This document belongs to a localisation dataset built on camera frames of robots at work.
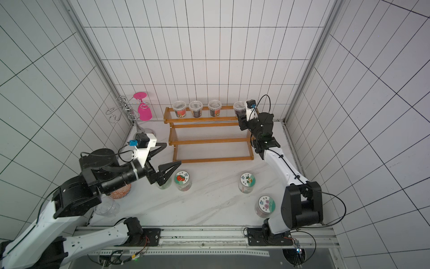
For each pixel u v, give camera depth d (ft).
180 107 2.61
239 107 2.56
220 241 2.38
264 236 2.17
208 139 2.98
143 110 3.30
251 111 2.15
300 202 1.42
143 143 1.35
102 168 1.15
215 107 2.61
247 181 2.67
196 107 2.61
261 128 1.97
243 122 2.33
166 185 2.86
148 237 2.35
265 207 2.43
